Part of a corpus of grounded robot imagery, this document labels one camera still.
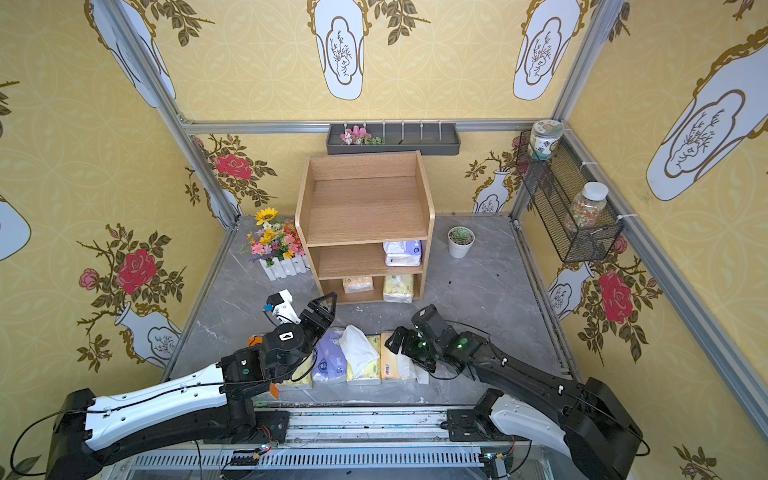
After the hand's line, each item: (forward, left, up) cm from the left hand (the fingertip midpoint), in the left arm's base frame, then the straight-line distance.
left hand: (326, 299), depth 73 cm
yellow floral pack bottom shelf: (+11, -19, -14) cm, 26 cm away
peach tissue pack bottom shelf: (+14, -5, -16) cm, 22 cm away
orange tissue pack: (-3, +21, -17) cm, 27 cm away
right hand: (-6, -18, -15) cm, 24 cm away
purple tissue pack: (-10, 0, -16) cm, 19 cm away
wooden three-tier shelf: (+19, -9, +9) cm, 23 cm away
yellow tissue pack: (-9, -9, -14) cm, 19 cm away
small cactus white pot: (+29, -41, -13) cm, 52 cm away
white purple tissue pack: (+13, -20, +1) cm, 24 cm away
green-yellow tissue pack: (-17, +4, -2) cm, 18 cm away
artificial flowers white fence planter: (+23, +19, -7) cm, 30 cm away
